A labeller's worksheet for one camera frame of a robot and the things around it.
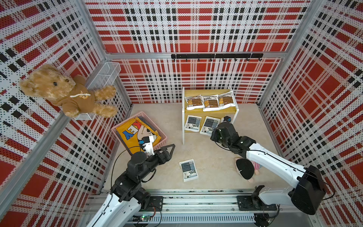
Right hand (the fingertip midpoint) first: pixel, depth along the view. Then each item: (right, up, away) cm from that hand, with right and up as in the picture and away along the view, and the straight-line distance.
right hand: (214, 132), depth 81 cm
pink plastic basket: (-50, +9, +26) cm, 57 cm away
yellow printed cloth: (-53, -1, +12) cm, 55 cm away
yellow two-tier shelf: (+9, +12, -7) cm, 16 cm away
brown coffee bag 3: (+5, +18, -8) cm, 20 cm away
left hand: (-22, -7, -11) cm, 26 cm away
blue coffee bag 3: (-12, +5, +5) cm, 14 cm away
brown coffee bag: (-12, +17, -8) cm, 22 cm away
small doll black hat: (+17, -20, -4) cm, 26 cm away
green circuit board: (-37, -42, -12) cm, 57 cm away
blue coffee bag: (-15, -23, +3) cm, 28 cm away
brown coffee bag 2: (-3, +16, -8) cm, 18 cm away
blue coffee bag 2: (-2, +4, +5) cm, 6 cm away
